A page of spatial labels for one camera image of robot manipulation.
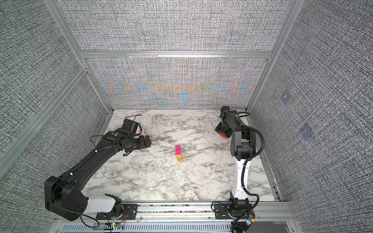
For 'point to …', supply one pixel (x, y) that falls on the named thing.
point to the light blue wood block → (178, 157)
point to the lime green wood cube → (178, 155)
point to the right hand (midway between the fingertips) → (222, 133)
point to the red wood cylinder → (223, 136)
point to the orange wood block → (179, 158)
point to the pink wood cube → (178, 149)
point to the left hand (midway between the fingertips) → (145, 144)
